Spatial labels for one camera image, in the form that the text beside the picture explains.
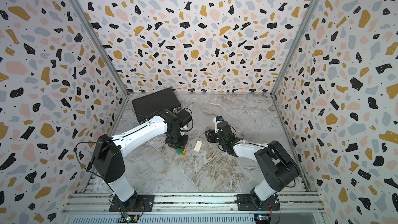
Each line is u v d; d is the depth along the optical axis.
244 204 0.73
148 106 1.09
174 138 0.69
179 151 0.80
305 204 0.75
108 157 0.45
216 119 0.85
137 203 0.69
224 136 0.72
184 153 0.90
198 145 0.92
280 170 0.45
